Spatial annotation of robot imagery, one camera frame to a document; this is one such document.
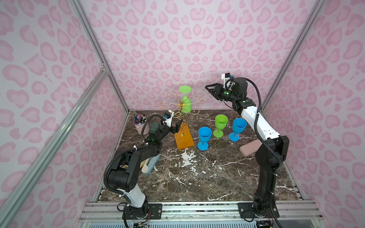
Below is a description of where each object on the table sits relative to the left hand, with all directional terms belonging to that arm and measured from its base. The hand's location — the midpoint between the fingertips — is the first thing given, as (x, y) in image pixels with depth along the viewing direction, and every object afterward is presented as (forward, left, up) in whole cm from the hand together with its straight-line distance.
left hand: (179, 115), depth 86 cm
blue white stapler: (-22, +18, -20) cm, 35 cm away
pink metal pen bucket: (+3, +28, -9) cm, 29 cm away
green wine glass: (+1, -27, -7) cm, 28 cm away
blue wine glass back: (-2, -38, -8) cm, 39 cm away
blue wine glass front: (-5, -16, -11) cm, 20 cm away
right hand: (+8, -17, +14) cm, 23 cm away
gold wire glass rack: (-8, -1, +10) cm, 13 cm away
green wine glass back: (+8, -5, +3) cm, 10 cm away
